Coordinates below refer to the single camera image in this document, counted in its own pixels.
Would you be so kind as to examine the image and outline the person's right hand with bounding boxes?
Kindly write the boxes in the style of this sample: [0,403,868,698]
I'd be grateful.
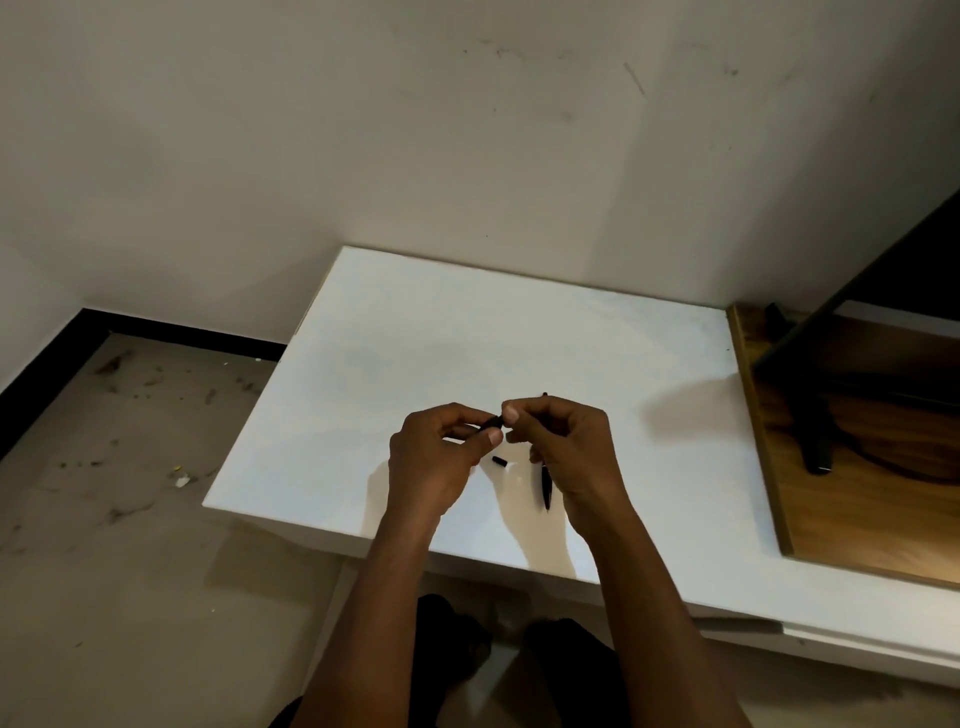
[500,395,635,540]

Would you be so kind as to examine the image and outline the person's left hand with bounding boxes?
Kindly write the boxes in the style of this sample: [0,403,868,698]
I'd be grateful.
[386,402,505,526]

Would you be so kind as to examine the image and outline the black mechanical pencil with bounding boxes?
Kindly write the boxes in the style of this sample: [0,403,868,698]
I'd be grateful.
[449,414,505,444]
[539,390,555,513]

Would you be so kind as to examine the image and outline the person's right forearm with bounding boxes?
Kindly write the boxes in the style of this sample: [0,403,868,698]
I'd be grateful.
[581,502,751,728]

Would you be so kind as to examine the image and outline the person's left forearm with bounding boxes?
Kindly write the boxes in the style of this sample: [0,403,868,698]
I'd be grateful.
[288,509,451,728]

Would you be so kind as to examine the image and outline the person's black trousers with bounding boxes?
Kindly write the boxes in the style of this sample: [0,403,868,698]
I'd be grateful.
[269,593,635,728]

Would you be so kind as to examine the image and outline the black television foot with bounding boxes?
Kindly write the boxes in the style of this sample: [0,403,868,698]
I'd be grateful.
[763,302,835,476]

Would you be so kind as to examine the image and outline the brown wooden board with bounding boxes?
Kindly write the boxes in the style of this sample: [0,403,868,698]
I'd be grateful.
[727,302,960,590]

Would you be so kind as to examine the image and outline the black skirting board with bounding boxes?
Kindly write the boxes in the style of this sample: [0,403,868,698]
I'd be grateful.
[0,307,288,459]

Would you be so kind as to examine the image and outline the black television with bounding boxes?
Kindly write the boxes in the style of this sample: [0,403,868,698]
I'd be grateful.
[752,187,960,414]

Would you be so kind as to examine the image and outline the black cable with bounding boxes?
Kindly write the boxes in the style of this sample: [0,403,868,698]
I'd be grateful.
[830,427,960,485]

